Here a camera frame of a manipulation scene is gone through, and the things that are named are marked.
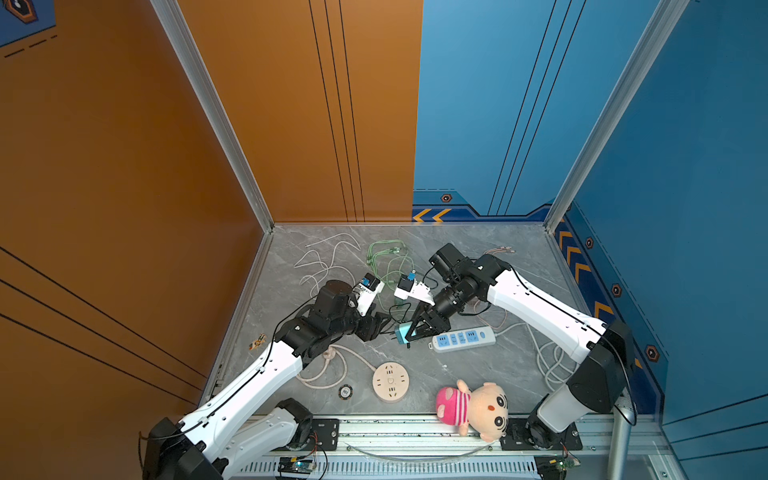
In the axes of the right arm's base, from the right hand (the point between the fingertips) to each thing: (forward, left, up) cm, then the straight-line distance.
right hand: (412, 330), depth 69 cm
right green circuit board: (-24, -33, -22) cm, 47 cm away
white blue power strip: (+6, -16, -18) cm, 25 cm away
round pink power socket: (-6, +6, -18) cm, 20 cm away
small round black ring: (-8, +18, -21) cm, 29 cm away
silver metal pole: (-13, -53, -19) cm, 57 cm away
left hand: (+8, +7, -3) cm, 11 cm away
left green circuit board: (-24, +28, -22) cm, 43 cm away
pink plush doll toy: (-14, -17, -13) cm, 25 cm away
